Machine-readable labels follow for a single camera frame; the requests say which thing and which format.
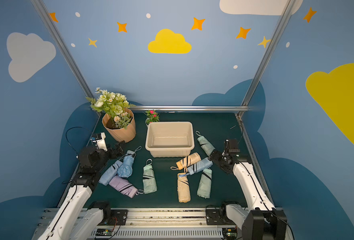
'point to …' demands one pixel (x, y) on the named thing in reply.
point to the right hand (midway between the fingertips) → (217, 158)
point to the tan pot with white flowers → (118, 116)
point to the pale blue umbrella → (110, 173)
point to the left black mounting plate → (118, 217)
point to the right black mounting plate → (218, 217)
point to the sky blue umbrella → (125, 169)
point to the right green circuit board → (230, 233)
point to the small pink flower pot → (152, 116)
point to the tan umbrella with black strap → (183, 164)
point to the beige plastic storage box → (170, 139)
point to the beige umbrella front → (183, 188)
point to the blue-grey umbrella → (200, 166)
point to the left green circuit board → (104, 232)
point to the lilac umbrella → (124, 186)
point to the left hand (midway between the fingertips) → (116, 140)
